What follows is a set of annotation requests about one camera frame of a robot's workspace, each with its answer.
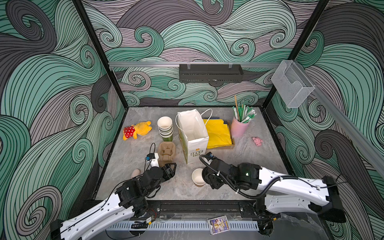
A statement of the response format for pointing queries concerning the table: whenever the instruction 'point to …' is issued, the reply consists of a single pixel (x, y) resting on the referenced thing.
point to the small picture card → (218, 224)
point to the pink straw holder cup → (238, 129)
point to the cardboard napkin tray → (230, 147)
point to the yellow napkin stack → (218, 133)
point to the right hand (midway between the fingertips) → (210, 176)
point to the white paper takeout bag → (193, 133)
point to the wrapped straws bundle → (242, 113)
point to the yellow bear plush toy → (141, 128)
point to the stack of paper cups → (165, 128)
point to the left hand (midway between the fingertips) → (174, 166)
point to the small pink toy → (257, 141)
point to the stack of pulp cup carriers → (166, 153)
